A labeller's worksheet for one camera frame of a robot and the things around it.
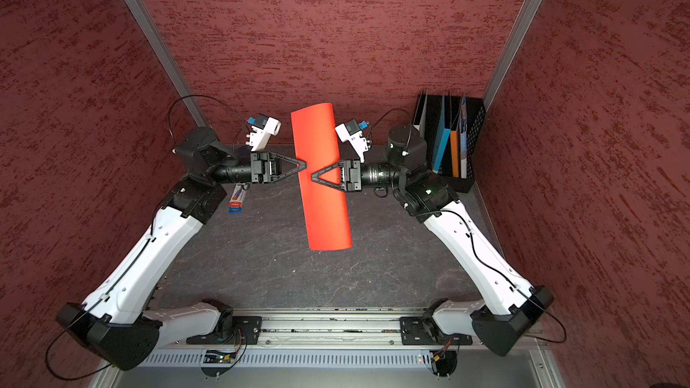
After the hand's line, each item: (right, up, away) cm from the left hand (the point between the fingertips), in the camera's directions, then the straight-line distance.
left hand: (301, 174), depth 55 cm
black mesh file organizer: (+44, +16, +32) cm, 56 cm away
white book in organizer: (+35, +22, +38) cm, 56 cm away
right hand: (+3, -3, -1) cm, 4 cm away
